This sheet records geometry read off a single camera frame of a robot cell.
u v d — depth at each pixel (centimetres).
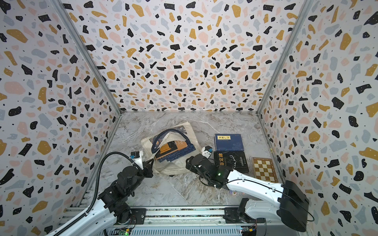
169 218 74
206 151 72
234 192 80
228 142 101
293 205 40
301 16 75
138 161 69
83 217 49
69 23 74
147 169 69
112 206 55
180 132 82
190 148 97
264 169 88
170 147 90
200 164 56
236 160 93
